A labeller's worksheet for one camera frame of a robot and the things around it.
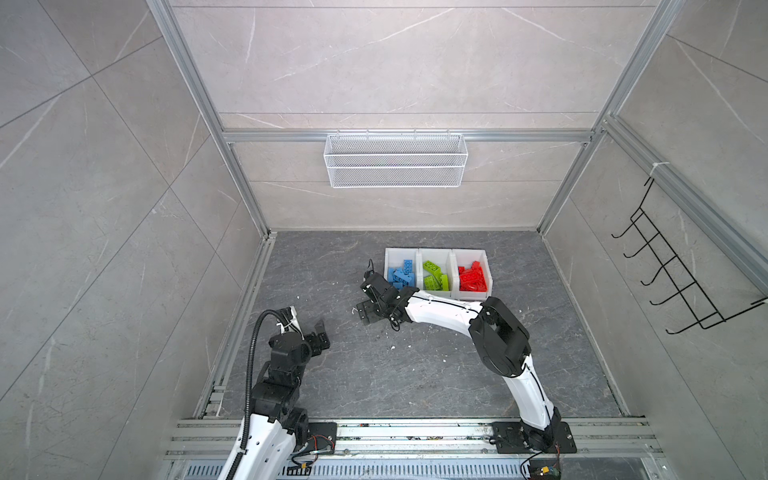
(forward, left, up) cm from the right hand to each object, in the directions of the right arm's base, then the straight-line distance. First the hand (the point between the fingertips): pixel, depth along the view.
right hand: (371, 306), depth 95 cm
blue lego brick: (+16, -13, 0) cm, 21 cm away
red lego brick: (+8, -31, +3) cm, 32 cm away
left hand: (-10, +17, +11) cm, 23 cm away
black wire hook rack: (-22, -69, +30) cm, 78 cm away
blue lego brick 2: (+10, -8, +3) cm, 13 cm away
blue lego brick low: (+8, -12, +3) cm, 15 cm away
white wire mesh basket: (+42, -9, +27) cm, 50 cm away
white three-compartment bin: (+9, -29, +4) cm, 30 cm away
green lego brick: (+9, -21, -1) cm, 23 cm away
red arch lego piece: (+8, -35, +2) cm, 36 cm away
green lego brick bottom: (+14, -23, -1) cm, 27 cm away
